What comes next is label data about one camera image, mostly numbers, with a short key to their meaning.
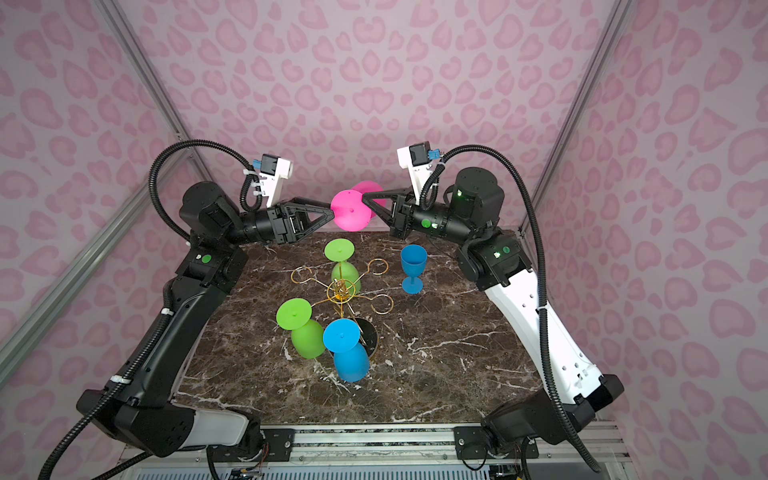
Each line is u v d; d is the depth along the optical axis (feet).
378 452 2.37
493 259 1.37
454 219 1.52
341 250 2.46
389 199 1.61
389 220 1.67
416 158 1.47
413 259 2.99
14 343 1.65
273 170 1.61
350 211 1.75
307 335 2.24
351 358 2.15
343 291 2.21
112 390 1.24
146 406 1.28
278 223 1.58
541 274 1.40
